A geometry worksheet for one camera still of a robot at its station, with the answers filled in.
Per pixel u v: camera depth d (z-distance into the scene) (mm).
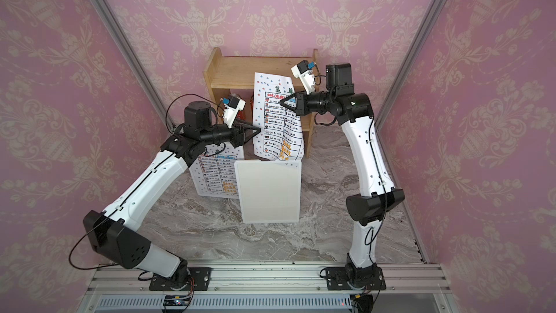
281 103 665
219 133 624
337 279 731
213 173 853
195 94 599
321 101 580
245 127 646
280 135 714
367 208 460
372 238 565
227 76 789
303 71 585
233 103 614
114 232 401
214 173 852
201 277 743
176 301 716
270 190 764
